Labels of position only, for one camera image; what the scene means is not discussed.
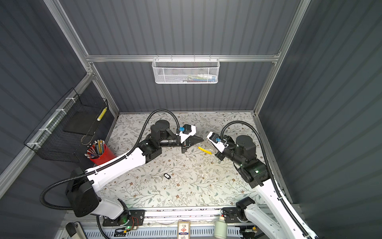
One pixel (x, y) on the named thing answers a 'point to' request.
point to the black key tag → (167, 176)
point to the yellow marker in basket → (99, 118)
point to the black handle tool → (71, 228)
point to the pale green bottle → (221, 228)
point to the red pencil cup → (98, 153)
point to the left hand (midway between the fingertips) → (203, 137)
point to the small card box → (183, 229)
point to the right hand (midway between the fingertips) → (214, 138)
